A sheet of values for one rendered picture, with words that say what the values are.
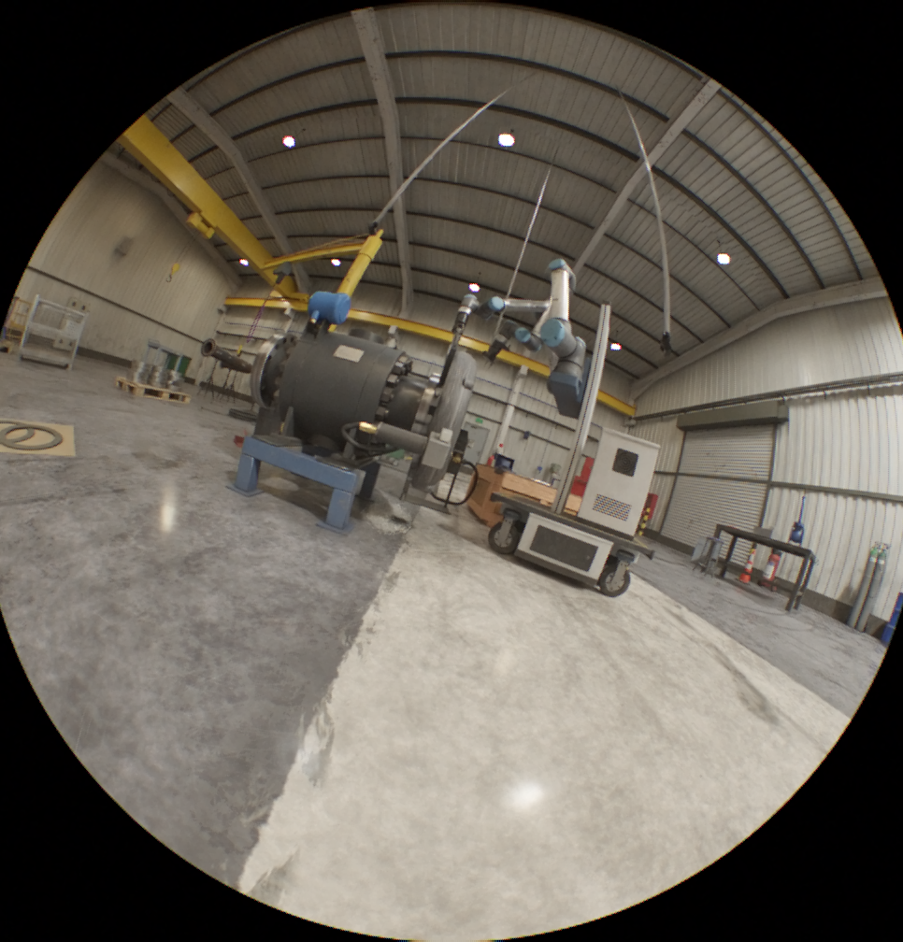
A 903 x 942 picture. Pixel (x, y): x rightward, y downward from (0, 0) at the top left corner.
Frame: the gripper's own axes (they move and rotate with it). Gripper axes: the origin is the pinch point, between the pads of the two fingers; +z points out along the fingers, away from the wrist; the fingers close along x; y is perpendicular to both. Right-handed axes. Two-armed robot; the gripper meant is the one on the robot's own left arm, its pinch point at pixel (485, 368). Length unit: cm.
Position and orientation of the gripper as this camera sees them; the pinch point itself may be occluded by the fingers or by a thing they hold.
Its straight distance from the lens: 191.5
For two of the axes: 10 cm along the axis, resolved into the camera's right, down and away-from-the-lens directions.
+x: -6.1, -0.5, -7.9
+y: -5.9, -6.4, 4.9
